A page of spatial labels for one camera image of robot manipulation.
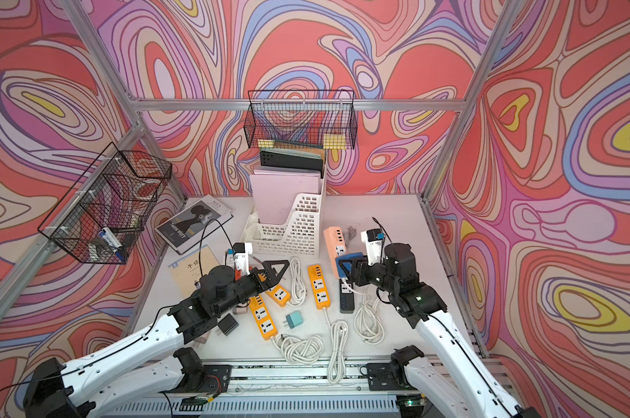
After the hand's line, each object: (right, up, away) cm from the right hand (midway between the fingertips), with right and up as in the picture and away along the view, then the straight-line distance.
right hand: (348, 267), depth 74 cm
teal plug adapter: (-16, -18, +8) cm, 26 cm away
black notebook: (-18, +36, +19) cm, 44 cm away
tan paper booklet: (-57, -5, +22) cm, 61 cm away
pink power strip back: (-3, +6, +3) cm, 7 cm away
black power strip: (+1, -13, +12) cm, 18 cm away
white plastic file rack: (-14, +9, +14) cm, 22 cm away
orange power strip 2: (-25, -20, +7) cm, 33 cm away
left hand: (-18, 0, -3) cm, 18 cm away
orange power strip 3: (-7, -12, +12) cm, 19 cm away
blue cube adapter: (-2, 0, -3) cm, 4 cm away
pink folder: (-24, +24, +15) cm, 37 cm away
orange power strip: (-22, -11, +13) cm, 28 cm away
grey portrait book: (-63, +10, +30) cm, 70 cm away
